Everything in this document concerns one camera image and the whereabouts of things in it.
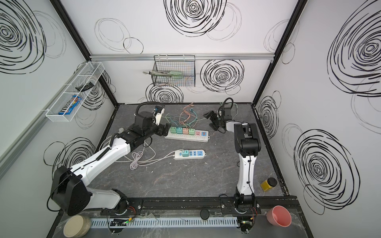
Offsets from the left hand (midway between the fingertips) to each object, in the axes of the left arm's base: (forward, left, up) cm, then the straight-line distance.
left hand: (165, 121), depth 81 cm
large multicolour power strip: (+3, -20, -20) cm, 29 cm away
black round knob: (-40, -23, -22) cm, 51 cm away
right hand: (+17, -24, -17) cm, 34 cm away
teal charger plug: (-12, -12, -15) cm, 22 cm away
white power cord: (-15, +18, -20) cm, 31 cm away
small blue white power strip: (-11, -16, -19) cm, 27 cm away
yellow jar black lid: (-27, -55, -14) cm, 63 cm away
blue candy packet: (-3, +44, +13) cm, 46 cm away
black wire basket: (+59, +3, -6) cm, 59 cm away
